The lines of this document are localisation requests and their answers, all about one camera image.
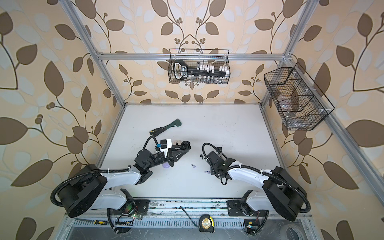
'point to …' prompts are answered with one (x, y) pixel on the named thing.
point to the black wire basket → (300, 105)
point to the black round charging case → (185, 145)
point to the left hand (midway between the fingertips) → (187, 149)
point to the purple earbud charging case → (166, 165)
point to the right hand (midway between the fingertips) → (217, 169)
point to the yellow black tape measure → (206, 224)
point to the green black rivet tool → (177, 122)
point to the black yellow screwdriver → (152, 131)
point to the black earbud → (201, 155)
